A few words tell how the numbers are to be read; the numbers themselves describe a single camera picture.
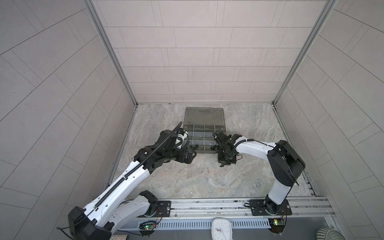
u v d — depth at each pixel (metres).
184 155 0.61
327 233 0.64
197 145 0.94
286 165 0.45
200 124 1.05
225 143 0.68
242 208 0.72
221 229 0.64
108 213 0.39
